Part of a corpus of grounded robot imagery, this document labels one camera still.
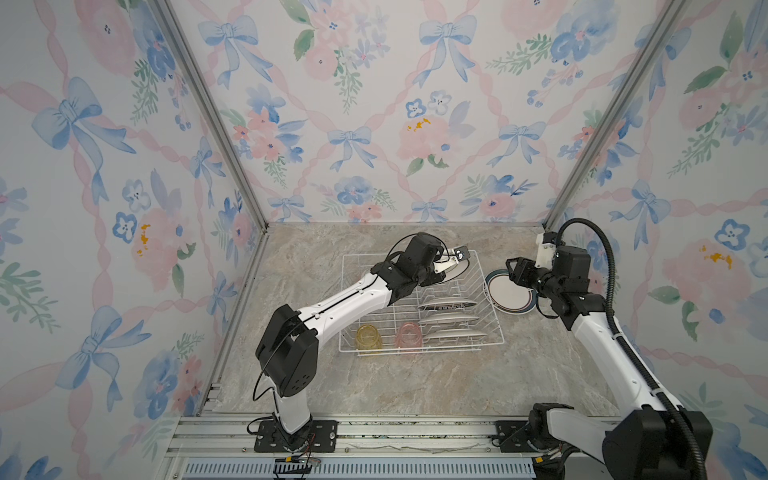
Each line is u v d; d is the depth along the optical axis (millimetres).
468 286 983
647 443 385
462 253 688
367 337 850
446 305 967
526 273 713
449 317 779
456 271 902
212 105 858
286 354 451
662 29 708
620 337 485
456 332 787
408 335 815
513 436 718
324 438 734
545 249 716
